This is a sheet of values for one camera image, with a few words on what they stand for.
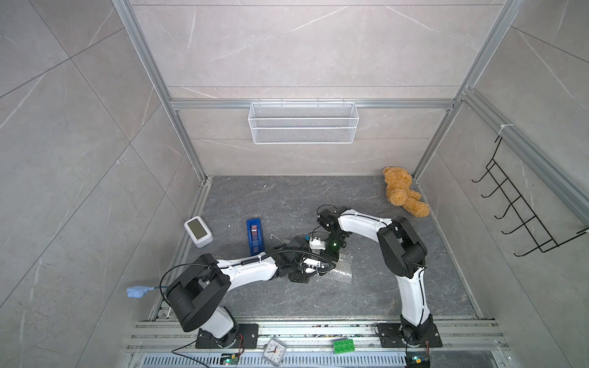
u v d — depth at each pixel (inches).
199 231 37.5
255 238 35.7
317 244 32.9
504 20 27.6
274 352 27.1
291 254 26.4
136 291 24.4
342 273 32.2
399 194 36.8
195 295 17.1
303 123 39.9
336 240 31.3
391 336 28.6
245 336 28.9
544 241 22.8
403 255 21.0
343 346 27.0
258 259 22.1
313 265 28.9
